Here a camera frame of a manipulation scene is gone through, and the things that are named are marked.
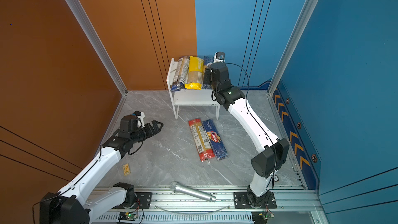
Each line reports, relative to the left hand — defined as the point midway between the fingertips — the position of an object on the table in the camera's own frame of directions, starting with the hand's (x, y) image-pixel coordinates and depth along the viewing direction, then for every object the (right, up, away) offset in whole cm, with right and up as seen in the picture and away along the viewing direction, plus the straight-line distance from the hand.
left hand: (158, 125), depth 82 cm
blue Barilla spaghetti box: (+33, -13, +5) cm, 35 cm away
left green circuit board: (-11, -40, -11) cm, 43 cm away
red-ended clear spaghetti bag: (+24, -12, +7) cm, 28 cm away
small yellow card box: (-17, -23, 0) cm, 29 cm away
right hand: (+27, +29, -8) cm, 40 cm away
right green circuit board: (+51, -40, -12) cm, 66 cm away
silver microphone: (+11, -29, -8) cm, 32 cm away
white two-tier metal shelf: (+20, +16, +11) cm, 28 cm away
